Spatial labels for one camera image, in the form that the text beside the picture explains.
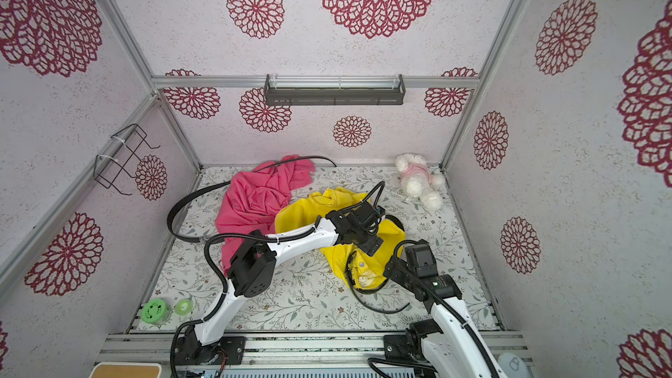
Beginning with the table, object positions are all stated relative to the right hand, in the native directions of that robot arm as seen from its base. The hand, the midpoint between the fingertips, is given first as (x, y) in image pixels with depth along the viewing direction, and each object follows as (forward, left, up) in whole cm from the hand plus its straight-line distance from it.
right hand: (395, 268), depth 82 cm
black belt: (-6, +12, -4) cm, 14 cm away
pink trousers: (+27, +52, -1) cm, 59 cm away
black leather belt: (+28, +82, -4) cm, 87 cm away
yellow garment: (0, +9, -5) cm, 10 cm away
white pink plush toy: (+29, -10, +8) cm, 32 cm away
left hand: (+11, +7, -2) cm, 13 cm away
